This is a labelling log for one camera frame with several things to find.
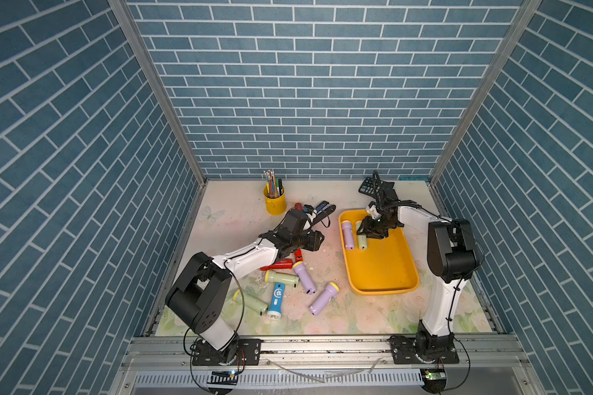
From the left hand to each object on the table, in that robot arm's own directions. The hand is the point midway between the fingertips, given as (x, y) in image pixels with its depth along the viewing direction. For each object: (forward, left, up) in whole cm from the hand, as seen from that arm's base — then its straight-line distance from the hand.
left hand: (324, 238), depth 88 cm
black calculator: (+34, -25, -8) cm, 43 cm away
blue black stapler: (+20, -1, -9) cm, 22 cm away
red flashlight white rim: (-3, +10, -8) cm, 13 cm away
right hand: (+8, -17, -9) cm, 21 cm away
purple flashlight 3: (-16, -2, -8) cm, 18 cm away
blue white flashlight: (-20, +16, -8) cm, 27 cm away
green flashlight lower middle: (-11, +19, -9) cm, 23 cm away
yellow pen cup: (+18, +20, -4) cm, 27 cm away
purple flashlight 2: (-13, +6, -9) cm, 17 cm away
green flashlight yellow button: (+4, -15, -7) cm, 17 cm away
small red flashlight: (+24, +10, -11) cm, 28 cm away
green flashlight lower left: (-21, +23, -9) cm, 32 cm away
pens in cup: (+25, +20, +1) cm, 32 cm away
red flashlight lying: (-6, +17, -10) cm, 20 cm away
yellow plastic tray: (-6, -24, -11) cm, 27 cm away
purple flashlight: (+6, -10, -7) cm, 13 cm away
